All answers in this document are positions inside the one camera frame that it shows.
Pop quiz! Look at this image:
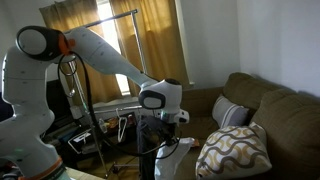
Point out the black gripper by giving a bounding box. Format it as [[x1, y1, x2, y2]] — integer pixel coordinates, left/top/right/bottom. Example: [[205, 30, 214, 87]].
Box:
[[159, 121, 182, 147]]

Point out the white cloth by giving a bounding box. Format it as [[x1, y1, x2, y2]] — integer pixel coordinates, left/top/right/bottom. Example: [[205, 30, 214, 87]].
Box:
[[154, 136, 196, 180]]

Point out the brown fabric couch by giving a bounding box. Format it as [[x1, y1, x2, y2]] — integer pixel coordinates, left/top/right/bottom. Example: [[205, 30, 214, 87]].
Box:
[[173, 71, 320, 180]]

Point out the dark grey hanging garment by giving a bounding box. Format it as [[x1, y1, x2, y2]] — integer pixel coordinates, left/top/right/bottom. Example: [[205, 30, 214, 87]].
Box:
[[136, 115, 168, 180]]

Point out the grey striped pillow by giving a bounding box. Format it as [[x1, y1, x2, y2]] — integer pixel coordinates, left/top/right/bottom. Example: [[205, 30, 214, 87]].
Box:
[[211, 94, 251, 130]]

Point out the clear plastic bottle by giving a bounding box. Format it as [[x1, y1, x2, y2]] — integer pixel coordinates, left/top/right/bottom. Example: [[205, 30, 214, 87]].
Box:
[[98, 118, 108, 135]]

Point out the yellow grey swirl pillow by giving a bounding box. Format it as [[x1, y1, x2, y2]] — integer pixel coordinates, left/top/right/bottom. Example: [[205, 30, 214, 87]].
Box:
[[195, 121, 273, 180]]

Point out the mustard curtain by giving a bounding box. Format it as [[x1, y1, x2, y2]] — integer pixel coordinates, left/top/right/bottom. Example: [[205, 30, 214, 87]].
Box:
[[38, 0, 123, 105], [109, 0, 191, 98]]

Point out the metal clothes rack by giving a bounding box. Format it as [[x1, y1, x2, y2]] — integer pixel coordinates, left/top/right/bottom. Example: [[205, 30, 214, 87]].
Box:
[[63, 8, 150, 178]]

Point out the black low table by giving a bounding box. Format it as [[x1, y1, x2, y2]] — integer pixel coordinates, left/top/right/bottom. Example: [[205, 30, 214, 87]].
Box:
[[43, 79, 139, 169]]

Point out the white wire hanger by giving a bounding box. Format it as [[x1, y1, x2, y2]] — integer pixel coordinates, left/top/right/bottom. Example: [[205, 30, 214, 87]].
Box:
[[115, 107, 130, 144]]

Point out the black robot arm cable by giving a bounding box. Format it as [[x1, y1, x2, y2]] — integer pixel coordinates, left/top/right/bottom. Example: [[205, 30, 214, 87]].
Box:
[[57, 51, 183, 160]]

